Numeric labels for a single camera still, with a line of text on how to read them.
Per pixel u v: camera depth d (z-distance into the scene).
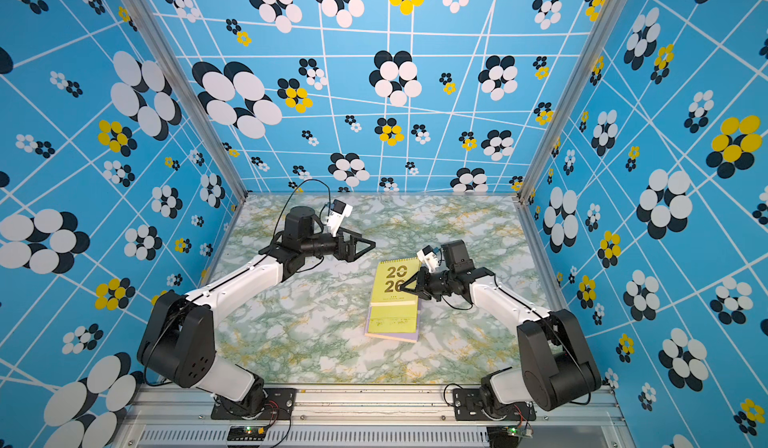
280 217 0.69
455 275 0.68
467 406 0.72
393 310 0.81
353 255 0.72
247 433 0.72
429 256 0.81
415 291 0.76
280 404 0.73
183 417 0.73
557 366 0.42
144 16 0.74
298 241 0.67
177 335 0.47
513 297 0.52
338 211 0.74
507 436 0.69
